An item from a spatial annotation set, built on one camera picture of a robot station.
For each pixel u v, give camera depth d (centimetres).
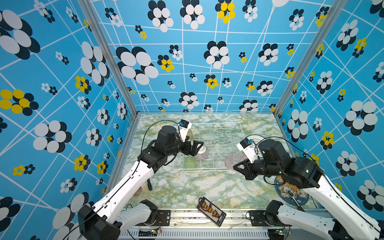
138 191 79
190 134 95
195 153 63
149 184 84
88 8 68
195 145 63
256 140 105
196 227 72
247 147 55
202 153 90
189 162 92
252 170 53
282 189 82
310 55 85
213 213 74
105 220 38
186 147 62
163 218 74
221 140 104
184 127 61
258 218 72
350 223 38
